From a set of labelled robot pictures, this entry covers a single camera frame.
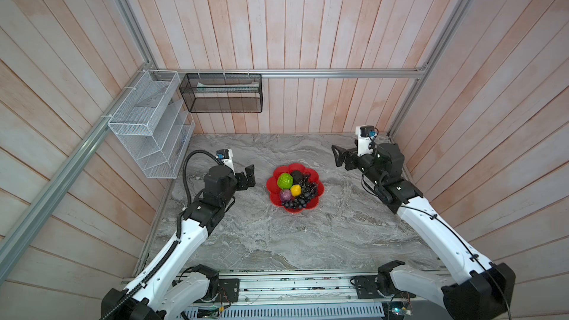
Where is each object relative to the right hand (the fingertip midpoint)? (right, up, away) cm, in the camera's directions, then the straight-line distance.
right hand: (343, 143), depth 75 cm
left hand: (-35, -10, +3) cm, 36 cm away
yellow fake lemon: (-15, -19, +18) cm, 30 cm away
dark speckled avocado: (-14, -14, +23) cm, 30 cm away
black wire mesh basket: (-49, +26, +29) cm, 63 cm away
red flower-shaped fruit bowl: (-6, -13, +26) cm, 30 cm away
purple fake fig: (-20, -21, +18) cm, 34 cm away
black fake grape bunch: (-10, -19, +18) cm, 28 cm away
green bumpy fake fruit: (-20, -15, +20) cm, 32 cm away
